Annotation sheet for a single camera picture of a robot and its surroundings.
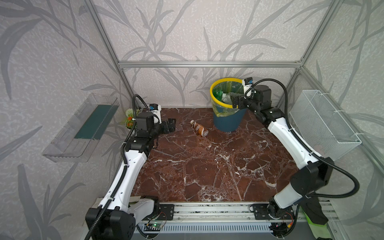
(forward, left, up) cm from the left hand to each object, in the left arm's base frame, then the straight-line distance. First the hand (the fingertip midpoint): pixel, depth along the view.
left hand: (171, 115), depth 76 cm
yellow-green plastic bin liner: (+9, -26, -5) cm, 28 cm away
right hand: (+13, -36, +7) cm, 39 cm away
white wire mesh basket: (-9, -70, +4) cm, 71 cm away
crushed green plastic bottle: (+21, -26, -3) cm, 34 cm away
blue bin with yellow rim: (+8, -31, -12) cm, 34 cm away
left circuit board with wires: (-43, +6, -29) cm, 53 cm away
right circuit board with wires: (-46, -54, -29) cm, 77 cm away
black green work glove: (-41, -71, -26) cm, 86 cm away
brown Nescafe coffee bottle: (+10, -14, -25) cm, 31 cm away
